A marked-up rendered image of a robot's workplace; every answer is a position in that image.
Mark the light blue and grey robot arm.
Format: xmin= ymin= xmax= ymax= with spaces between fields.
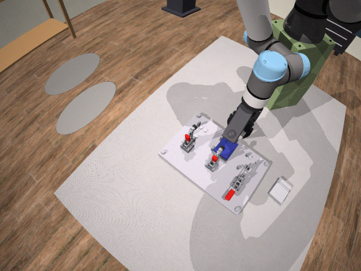
xmin=222 ymin=0 xmax=361 ymax=143

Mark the toggle clamp with red handle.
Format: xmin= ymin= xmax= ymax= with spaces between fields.
xmin=225 ymin=163 xmax=253 ymax=201
xmin=180 ymin=124 xmax=197 ymax=153

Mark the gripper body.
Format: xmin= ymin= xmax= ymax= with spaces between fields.
xmin=231 ymin=97 xmax=263 ymax=131

